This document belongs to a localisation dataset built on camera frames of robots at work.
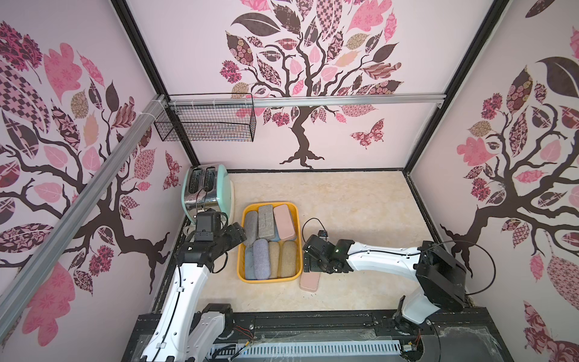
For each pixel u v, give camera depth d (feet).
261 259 2.68
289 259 2.80
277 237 2.96
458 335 2.37
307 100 3.09
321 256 2.11
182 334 1.31
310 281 2.64
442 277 1.43
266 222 3.02
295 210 3.18
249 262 2.79
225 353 2.37
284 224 3.03
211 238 1.84
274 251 2.86
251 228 2.97
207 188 3.07
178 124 3.20
